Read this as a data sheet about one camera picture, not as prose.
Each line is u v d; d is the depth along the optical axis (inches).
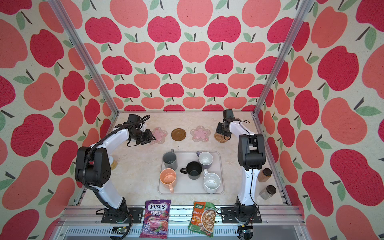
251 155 22.6
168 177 33.9
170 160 35.1
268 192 28.8
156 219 27.7
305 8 27.4
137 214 29.5
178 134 42.3
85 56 34.4
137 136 31.1
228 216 28.8
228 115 33.1
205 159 36.9
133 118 30.2
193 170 34.7
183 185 32.9
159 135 42.4
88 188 18.8
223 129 34.8
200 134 42.4
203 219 28.3
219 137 41.1
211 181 33.2
